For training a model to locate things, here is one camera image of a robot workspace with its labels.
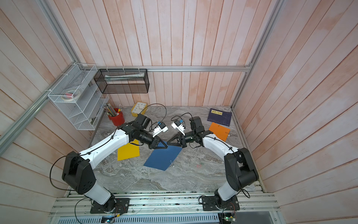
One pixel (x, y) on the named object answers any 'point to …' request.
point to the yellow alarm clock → (139, 108)
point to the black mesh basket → (122, 80)
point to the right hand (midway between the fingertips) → (169, 143)
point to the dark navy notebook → (219, 116)
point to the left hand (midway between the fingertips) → (164, 149)
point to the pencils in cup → (110, 111)
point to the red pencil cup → (118, 120)
